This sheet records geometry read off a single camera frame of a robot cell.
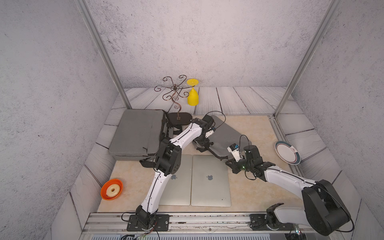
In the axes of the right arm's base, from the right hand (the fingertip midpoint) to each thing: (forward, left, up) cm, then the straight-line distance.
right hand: (227, 162), depth 86 cm
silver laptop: (-9, +10, -7) cm, 15 cm away
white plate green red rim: (+13, -43, -11) cm, 46 cm away
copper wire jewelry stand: (+39, +32, -4) cm, 50 cm away
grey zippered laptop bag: (+21, +57, +1) cm, 60 cm away
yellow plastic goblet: (+39, +20, +16) cm, 47 cm away
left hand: (+16, +14, -2) cm, 21 cm away
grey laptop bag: (+15, +1, +6) cm, 16 cm away
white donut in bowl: (-15, +62, -3) cm, 64 cm away
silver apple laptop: (-13, +29, -9) cm, 33 cm away
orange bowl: (-13, +66, -1) cm, 67 cm away
